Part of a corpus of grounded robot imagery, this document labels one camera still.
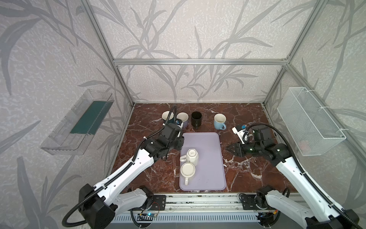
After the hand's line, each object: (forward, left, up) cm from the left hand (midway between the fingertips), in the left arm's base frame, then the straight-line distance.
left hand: (180, 138), depth 77 cm
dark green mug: (+23, +13, -9) cm, 27 cm away
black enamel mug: (+23, -10, -12) cm, 28 cm away
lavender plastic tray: (-13, -17, -18) cm, 28 cm away
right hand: (-5, -25, +1) cm, 26 cm away
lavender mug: (+27, 0, -14) cm, 30 cm away
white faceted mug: (-7, -6, -8) cm, 12 cm away
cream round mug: (-13, -4, -12) cm, 18 cm away
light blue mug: (+18, -25, -9) cm, 32 cm away
